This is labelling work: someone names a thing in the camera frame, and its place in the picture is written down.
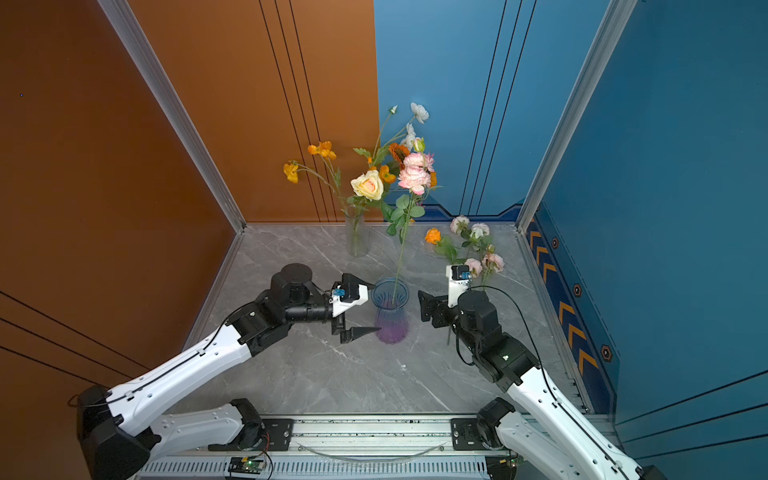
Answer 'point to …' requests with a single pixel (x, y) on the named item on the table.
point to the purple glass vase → (391, 294)
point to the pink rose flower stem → (481, 254)
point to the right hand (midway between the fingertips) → (431, 291)
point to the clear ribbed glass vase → (358, 235)
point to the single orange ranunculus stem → (444, 246)
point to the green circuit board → (251, 464)
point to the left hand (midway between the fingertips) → (376, 301)
